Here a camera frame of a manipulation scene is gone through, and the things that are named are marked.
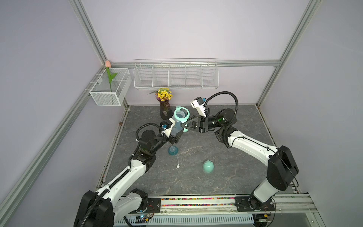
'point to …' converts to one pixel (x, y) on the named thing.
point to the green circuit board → (141, 220)
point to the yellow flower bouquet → (163, 94)
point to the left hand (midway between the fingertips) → (179, 124)
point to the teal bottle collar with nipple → (173, 150)
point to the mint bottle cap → (208, 166)
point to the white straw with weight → (177, 166)
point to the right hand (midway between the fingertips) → (181, 128)
